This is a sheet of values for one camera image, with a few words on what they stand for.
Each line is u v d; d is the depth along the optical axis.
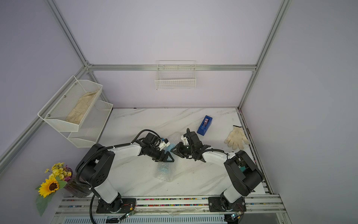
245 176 0.45
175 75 0.96
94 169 0.47
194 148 0.70
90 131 0.92
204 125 1.02
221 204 0.66
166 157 0.78
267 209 0.74
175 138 0.91
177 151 0.78
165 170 0.78
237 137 1.01
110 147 0.52
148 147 0.74
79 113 0.77
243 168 0.50
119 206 0.70
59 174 0.60
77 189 0.70
